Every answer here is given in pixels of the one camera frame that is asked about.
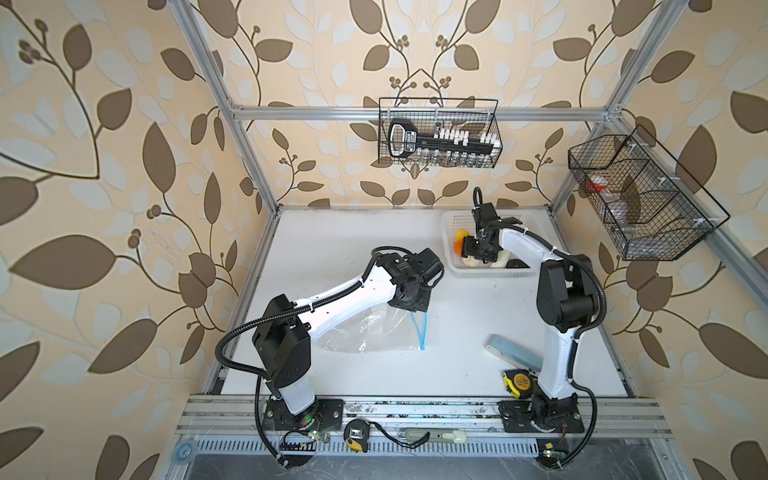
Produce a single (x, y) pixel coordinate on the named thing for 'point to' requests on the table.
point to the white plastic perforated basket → (454, 220)
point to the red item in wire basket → (598, 184)
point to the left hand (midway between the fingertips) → (422, 303)
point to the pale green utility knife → (436, 435)
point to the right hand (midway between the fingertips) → (473, 255)
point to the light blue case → (515, 352)
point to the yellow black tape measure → (518, 382)
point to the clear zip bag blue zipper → (374, 327)
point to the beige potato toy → (470, 261)
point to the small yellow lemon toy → (460, 234)
